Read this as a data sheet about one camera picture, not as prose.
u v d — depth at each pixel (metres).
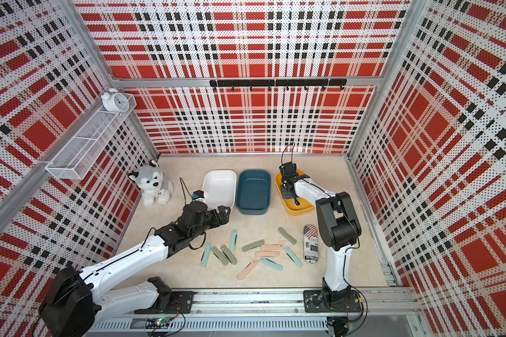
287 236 0.91
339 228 0.51
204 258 0.84
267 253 0.85
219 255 0.84
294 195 0.72
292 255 0.84
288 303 0.75
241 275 0.80
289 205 0.94
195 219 0.62
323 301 0.73
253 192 1.03
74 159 0.69
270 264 0.83
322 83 0.89
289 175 0.79
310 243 0.84
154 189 0.90
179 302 0.73
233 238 0.89
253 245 0.88
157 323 0.69
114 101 0.80
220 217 0.75
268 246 0.87
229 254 0.85
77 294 0.39
